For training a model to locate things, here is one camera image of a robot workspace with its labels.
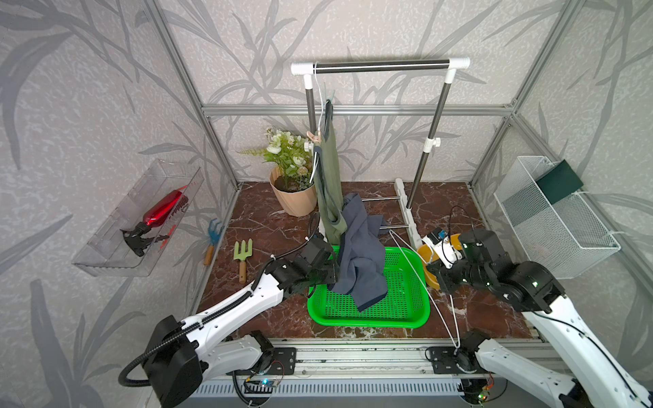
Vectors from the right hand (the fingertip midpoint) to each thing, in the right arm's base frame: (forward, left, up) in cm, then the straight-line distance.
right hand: (428, 264), depth 68 cm
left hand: (+4, +25, -11) cm, 28 cm away
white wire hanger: (+26, +2, -25) cm, 36 cm away
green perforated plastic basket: (-2, +2, -24) cm, 24 cm away
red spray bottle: (+2, +73, +11) cm, 74 cm away
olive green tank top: (+23, +27, +10) cm, 37 cm away
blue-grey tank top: (+8, +17, -14) cm, 23 cm away
